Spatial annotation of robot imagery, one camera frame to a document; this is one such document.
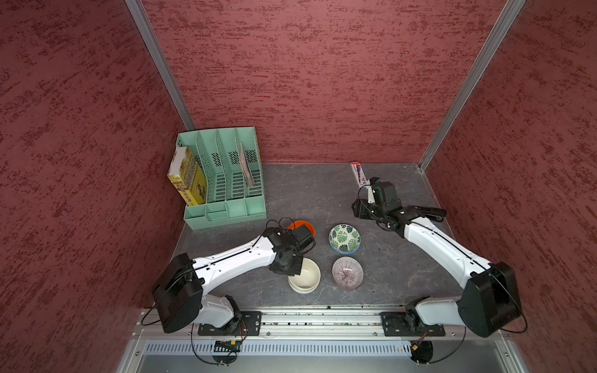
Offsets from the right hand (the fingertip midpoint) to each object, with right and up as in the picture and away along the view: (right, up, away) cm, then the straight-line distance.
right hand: (357, 209), depth 86 cm
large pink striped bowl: (-5, -25, -6) cm, 26 cm away
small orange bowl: (-23, -8, +14) cm, 28 cm away
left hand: (-25, -22, -8) cm, 34 cm away
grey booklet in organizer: (-49, +18, +28) cm, 59 cm away
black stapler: (+36, -3, +14) cm, 39 cm away
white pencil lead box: (+8, +16, +31) cm, 36 cm away
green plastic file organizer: (-57, +22, +25) cm, 66 cm away
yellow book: (-65, +13, +2) cm, 66 cm away
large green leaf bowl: (-4, -14, +4) cm, 15 cm away
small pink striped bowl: (-4, -23, -3) cm, 23 cm away
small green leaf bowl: (-4, -9, +6) cm, 11 cm away
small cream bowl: (-18, -19, -5) cm, 27 cm away
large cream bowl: (-19, -24, -6) cm, 31 cm away
